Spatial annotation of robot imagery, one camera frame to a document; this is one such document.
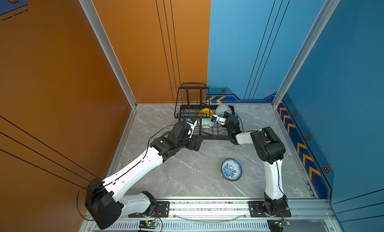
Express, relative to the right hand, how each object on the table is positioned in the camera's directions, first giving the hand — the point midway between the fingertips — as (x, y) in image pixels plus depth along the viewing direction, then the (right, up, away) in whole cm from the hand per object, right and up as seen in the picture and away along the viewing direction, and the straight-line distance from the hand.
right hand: (227, 110), depth 103 cm
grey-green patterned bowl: (-2, +2, +9) cm, 10 cm away
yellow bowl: (-14, -1, +3) cm, 15 cm away
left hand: (-22, -14, -25) cm, 36 cm away
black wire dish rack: (-24, +6, +3) cm, 25 cm away
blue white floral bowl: (-1, -34, -19) cm, 40 cm away
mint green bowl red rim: (-14, -9, +1) cm, 17 cm away
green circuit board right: (+17, -56, -33) cm, 67 cm away
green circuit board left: (-43, -56, -32) cm, 77 cm away
